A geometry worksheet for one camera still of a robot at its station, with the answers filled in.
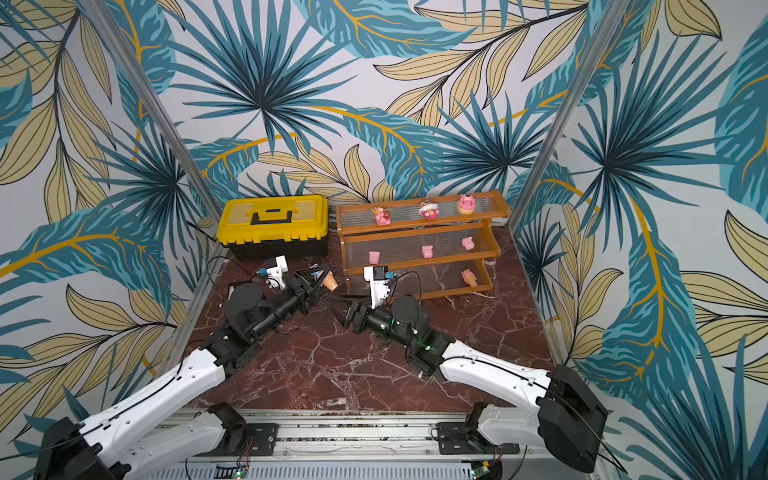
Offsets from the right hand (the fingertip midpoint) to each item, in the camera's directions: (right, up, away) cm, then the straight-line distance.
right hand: (332, 300), depth 67 cm
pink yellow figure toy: (+11, +20, +11) cm, 26 cm away
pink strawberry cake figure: (+23, +22, +13) cm, 35 cm away
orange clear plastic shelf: (+26, +13, +23) cm, 37 cm away
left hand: (0, +5, +1) cm, 6 cm away
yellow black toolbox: (-20, +19, +31) cm, 42 cm away
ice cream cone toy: (-1, +4, +1) cm, 4 cm away
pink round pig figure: (+34, +24, +16) cm, 45 cm away
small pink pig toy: (+38, +14, +27) cm, 49 cm away
